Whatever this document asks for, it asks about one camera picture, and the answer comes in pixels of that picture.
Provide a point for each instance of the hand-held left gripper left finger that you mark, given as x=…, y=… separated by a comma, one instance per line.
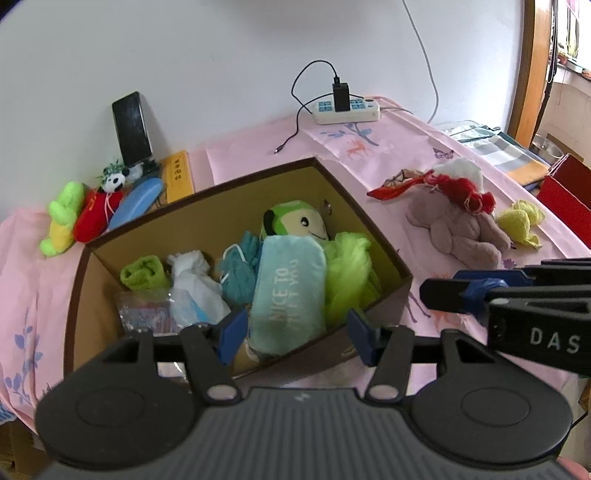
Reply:
x=233, y=332

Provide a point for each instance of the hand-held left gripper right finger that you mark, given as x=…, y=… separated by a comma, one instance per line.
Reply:
x=360, y=337

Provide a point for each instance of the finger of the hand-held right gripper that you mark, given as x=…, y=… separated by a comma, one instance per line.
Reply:
x=485, y=275
x=475, y=295

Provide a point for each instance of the pink plush doll red hair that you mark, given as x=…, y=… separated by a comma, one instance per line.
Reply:
x=457, y=226

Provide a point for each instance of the light blue fabric pouch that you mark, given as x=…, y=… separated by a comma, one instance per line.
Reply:
x=286, y=295

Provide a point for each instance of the white towel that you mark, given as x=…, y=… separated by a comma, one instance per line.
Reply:
x=461, y=168

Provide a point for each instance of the brown cardboard box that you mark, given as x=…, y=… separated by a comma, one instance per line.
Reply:
x=323, y=184

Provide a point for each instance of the teal cloth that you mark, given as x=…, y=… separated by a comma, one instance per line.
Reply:
x=240, y=277

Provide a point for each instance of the white crumpled cloth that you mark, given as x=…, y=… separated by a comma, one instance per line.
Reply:
x=194, y=290

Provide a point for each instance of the neon green fluffy cloth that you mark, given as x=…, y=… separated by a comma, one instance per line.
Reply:
x=351, y=277

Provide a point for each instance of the yellow towel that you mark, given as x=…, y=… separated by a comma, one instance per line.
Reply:
x=515, y=221

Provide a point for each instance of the clear plastic bag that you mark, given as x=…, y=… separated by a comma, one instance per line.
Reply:
x=138, y=314

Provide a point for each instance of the green rolled towel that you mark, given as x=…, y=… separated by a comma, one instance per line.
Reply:
x=143, y=274

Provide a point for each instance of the red box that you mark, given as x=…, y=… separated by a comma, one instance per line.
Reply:
x=561, y=198

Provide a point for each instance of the striped folded blanket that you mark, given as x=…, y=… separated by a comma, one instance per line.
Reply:
x=508, y=154

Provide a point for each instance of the green round plush toy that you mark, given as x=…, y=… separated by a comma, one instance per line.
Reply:
x=295, y=221

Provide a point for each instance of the metal pot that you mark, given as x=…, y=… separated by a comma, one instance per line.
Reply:
x=547, y=147

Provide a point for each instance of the blue case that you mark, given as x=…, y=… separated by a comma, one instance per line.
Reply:
x=138, y=201

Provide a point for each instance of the yellow flat box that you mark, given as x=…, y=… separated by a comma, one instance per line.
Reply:
x=178, y=175

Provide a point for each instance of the red plush toy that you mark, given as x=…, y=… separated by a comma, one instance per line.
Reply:
x=92, y=217

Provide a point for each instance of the black phone stand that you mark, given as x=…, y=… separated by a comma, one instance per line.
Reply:
x=147, y=168

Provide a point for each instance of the printed pink bedsheet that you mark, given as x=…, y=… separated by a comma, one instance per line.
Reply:
x=258, y=143

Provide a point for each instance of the small panda plush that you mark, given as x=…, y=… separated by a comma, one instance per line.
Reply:
x=113, y=182

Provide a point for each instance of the white power strip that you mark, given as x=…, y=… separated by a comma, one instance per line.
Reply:
x=364, y=110

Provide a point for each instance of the neon green plush toy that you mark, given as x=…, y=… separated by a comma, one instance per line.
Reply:
x=64, y=212

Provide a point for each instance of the black charger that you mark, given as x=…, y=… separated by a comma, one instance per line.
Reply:
x=341, y=99

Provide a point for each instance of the black smartphone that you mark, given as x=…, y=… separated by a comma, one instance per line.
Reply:
x=131, y=127

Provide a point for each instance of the wooden door frame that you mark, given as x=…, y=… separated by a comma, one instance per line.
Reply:
x=531, y=69

